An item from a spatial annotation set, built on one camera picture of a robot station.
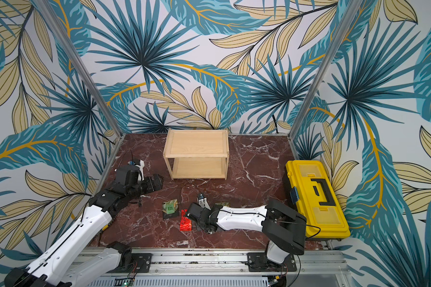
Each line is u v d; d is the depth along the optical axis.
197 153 0.85
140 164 0.71
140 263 0.71
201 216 0.63
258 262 0.73
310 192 0.77
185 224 0.82
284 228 0.44
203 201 0.76
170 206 0.88
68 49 0.78
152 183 0.69
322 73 0.88
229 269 0.73
